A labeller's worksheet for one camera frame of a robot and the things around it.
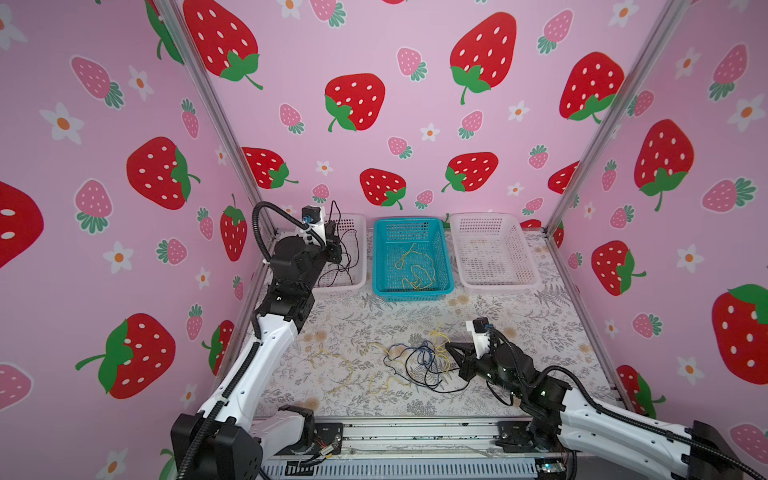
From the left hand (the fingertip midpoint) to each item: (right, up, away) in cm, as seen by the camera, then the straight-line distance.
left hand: (332, 221), depth 71 cm
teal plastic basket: (+22, -10, +41) cm, 47 cm away
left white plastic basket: (-1, -14, +35) cm, 37 cm away
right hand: (+28, -32, +5) cm, 43 cm away
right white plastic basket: (+54, -8, +43) cm, 69 cm away
